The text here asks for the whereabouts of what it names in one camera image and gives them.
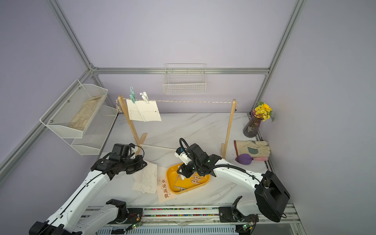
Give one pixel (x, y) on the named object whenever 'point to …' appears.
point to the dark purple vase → (250, 129)
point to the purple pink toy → (245, 159)
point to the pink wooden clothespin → (178, 175)
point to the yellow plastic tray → (178, 183)
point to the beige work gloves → (256, 149)
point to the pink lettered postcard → (164, 194)
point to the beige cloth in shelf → (81, 117)
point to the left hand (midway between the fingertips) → (146, 166)
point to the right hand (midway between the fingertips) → (181, 171)
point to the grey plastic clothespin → (180, 188)
